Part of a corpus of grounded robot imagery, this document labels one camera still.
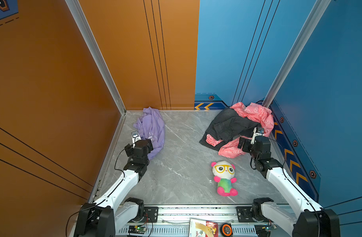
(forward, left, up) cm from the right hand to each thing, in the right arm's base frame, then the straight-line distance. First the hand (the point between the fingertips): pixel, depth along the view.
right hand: (246, 139), depth 84 cm
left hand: (-1, +62, +1) cm, 62 cm away
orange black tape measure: (-41, +17, -12) cm, 46 cm away
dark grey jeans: (+18, +7, -8) cm, 21 cm away
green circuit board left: (-41, +59, -16) cm, 74 cm away
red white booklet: (-41, +29, -12) cm, 51 cm away
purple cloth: (+22, +61, -10) cm, 66 cm away
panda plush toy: (-16, +14, -9) cm, 23 cm away
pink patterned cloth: (+29, -23, -11) cm, 38 cm away
